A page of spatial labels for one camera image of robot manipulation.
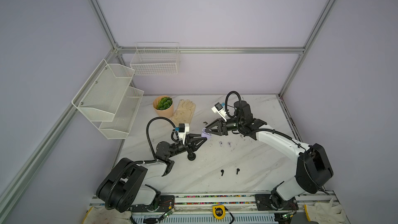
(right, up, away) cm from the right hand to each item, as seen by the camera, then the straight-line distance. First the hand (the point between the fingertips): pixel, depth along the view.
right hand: (206, 130), depth 72 cm
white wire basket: (-31, +42, +24) cm, 58 cm away
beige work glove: (-16, +7, +38) cm, 42 cm away
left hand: (0, -4, 0) cm, 4 cm away
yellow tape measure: (+6, -37, -2) cm, 38 cm away
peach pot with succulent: (-28, +12, +29) cm, 42 cm away
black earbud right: (+18, -24, +12) cm, 32 cm away
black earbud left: (+9, -24, +12) cm, 28 cm away
